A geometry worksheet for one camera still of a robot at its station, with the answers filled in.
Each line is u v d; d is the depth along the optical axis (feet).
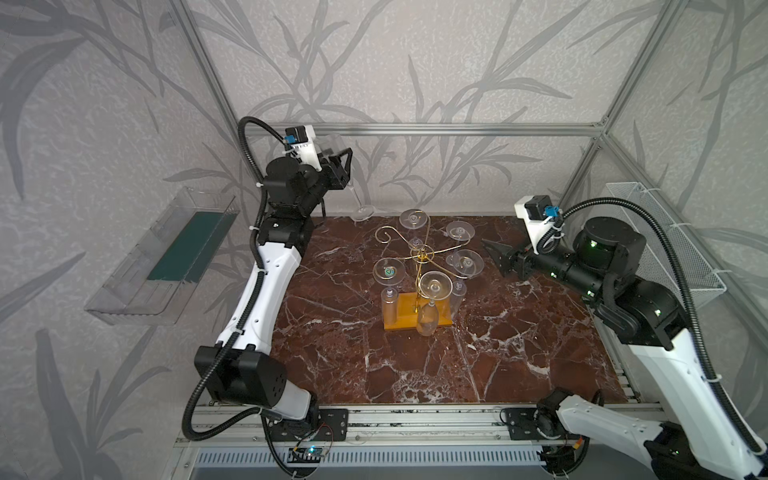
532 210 1.47
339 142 2.31
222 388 1.39
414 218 2.43
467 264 2.15
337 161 1.99
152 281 2.08
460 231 2.37
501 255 1.58
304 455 2.37
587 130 3.09
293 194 1.67
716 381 1.16
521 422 2.43
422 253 2.28
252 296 1.44
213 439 1.33
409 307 2.46
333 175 1.96
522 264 1.64
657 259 2.06
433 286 2.03
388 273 2.07
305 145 1.89
